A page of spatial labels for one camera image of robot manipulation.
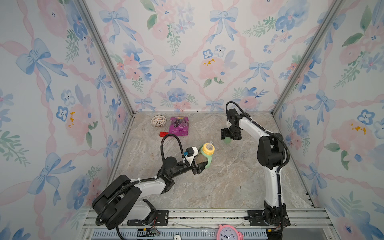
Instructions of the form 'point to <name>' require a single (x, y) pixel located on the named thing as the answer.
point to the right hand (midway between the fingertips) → (229, 137)
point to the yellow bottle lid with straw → (208, 148)
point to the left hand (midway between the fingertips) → (207, 156)
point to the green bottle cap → (227, 140)
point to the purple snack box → (179, 126)
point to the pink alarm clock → (227, 232)
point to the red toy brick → (162, 134)
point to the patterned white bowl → (158, 120)
